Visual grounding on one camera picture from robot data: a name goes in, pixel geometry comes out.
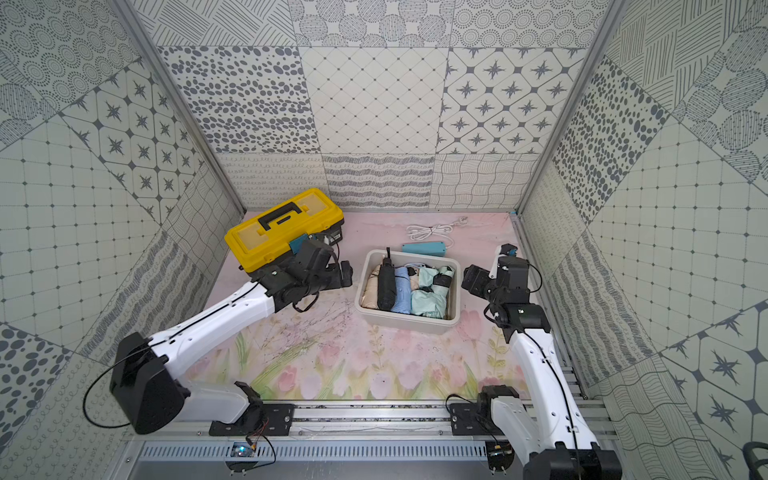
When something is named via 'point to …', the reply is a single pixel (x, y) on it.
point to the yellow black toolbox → (265, 239)
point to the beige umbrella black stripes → (370, 296)
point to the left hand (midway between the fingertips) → (338, 266)
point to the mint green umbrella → (431, 298)
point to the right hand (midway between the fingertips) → (478, 279)
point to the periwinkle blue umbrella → (402, 303)
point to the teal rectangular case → (438, 249)
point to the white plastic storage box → (372, 258)
